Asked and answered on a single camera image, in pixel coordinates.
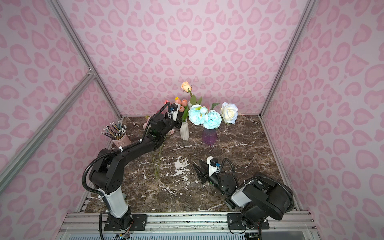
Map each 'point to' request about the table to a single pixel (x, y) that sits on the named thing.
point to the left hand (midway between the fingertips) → (184, 110)
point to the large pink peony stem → (146, 126)
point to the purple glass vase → (209, 136)
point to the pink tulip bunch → (183, 108)
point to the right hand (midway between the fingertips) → (197, 164)
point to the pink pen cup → (115, 131)
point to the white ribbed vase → (184, 131)
